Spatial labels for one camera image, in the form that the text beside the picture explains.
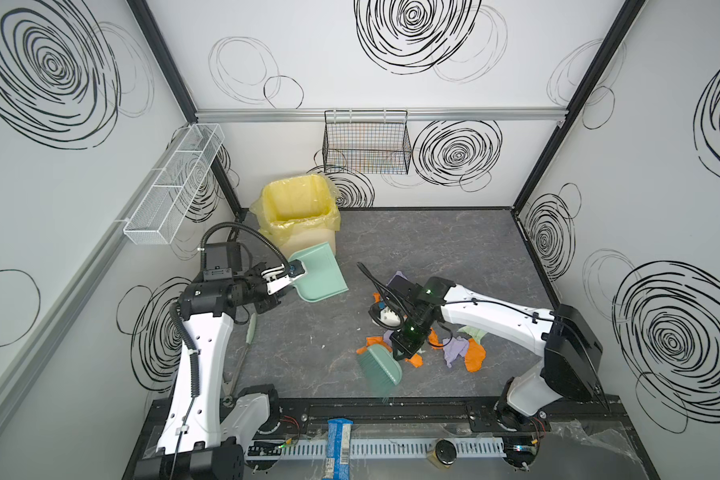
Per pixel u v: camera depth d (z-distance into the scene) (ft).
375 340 2.77
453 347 2.72
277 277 1.93
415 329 2.15
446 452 2.00
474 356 2.75
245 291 1.87
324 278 2.54
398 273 3.23
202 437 1.19
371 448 2.31
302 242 2.75
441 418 2.48
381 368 2.56
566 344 1.37
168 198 2.47
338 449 2.23
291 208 3.30
